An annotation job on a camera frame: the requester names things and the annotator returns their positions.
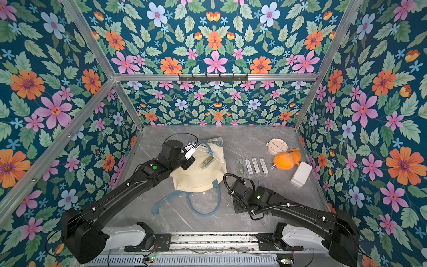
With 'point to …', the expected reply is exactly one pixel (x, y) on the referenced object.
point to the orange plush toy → (286, 161)
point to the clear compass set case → (240, 169)
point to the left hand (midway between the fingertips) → (192, 149)
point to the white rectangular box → (301, 174)
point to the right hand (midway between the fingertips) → (238, 203)
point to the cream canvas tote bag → (208, 168)
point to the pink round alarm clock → (276, 146)
